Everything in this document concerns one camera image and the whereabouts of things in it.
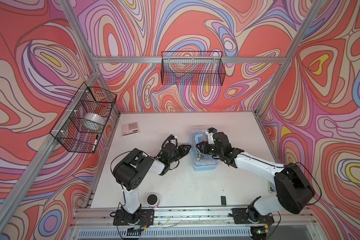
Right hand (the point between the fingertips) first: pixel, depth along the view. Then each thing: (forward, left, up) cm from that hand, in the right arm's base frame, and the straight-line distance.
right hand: (198, 149), depth 86 cm
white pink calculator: (+24, +47, -8) cm, 54 cm away
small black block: (-26, -12, -11) cm, 30 cm away
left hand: (+3, +3, -2) cm, 4 cm away
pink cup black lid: (-26, +25, -5) cm, 36 cm away
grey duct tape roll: (+2, +50, +24) cm, 56 cm away
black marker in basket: (-3, +51, +16) cm, 54 cm away
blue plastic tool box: (-7, -1, -1) cm, 8 cm away
